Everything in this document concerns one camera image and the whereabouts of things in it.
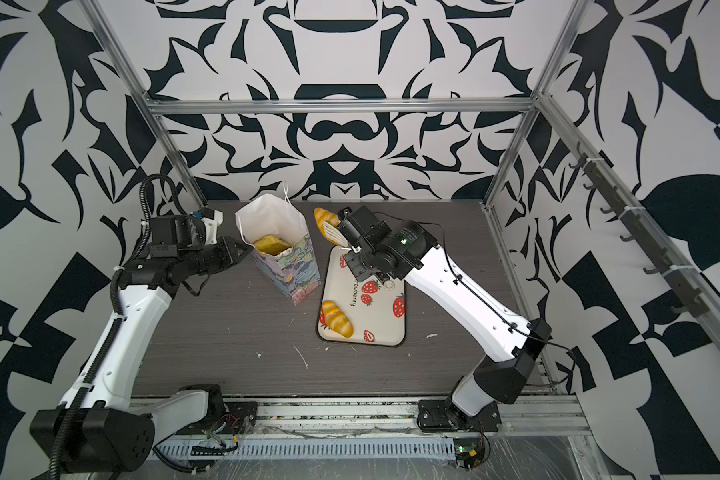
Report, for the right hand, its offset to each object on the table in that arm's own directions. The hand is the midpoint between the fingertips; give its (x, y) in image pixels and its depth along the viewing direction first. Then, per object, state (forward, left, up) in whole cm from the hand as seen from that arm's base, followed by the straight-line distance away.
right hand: (361, 255), depth 70 cm
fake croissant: (-4, +8, -26) cm, 27 cm away
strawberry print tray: (0, -4, -29) cm, 29 cm away
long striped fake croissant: (+12, +10, 0) cm, 16 cm away
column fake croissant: (+16, +28, -16) cm, 36 cm away
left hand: (+5, +27, -1) cm, 28 cm away
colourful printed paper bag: (+4, +19, -14) cm, 24 cm away
